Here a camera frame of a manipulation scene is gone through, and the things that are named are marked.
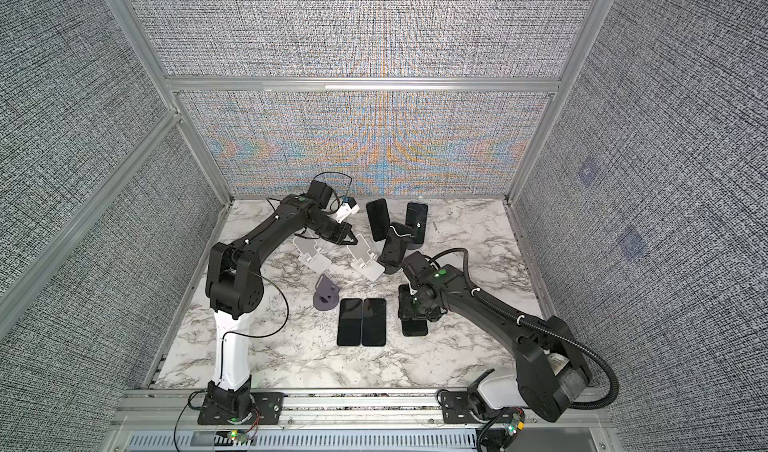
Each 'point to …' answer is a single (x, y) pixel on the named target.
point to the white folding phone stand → (367, 264)
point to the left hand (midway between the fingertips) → (354, 241)
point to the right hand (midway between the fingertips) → (408, 312)
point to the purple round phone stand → (326, 294)
